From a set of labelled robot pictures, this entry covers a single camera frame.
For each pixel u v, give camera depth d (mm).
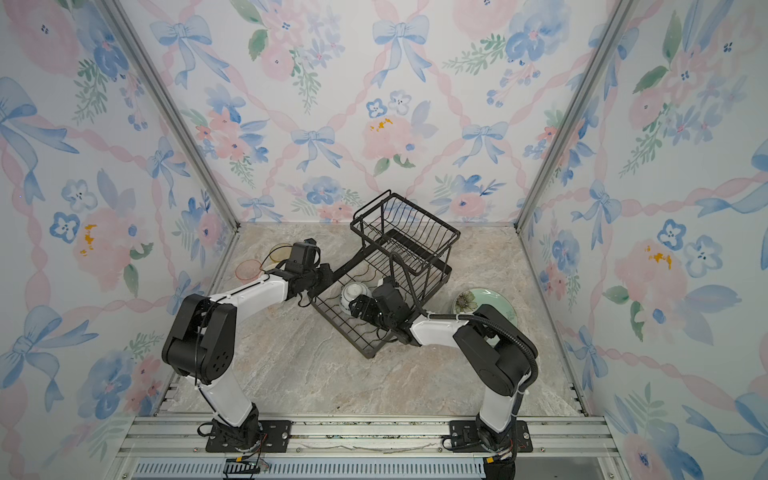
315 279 831
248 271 999
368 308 802
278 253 800
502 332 502
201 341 489
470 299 967
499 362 470
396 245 1116
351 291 927
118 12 689
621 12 685
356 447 731
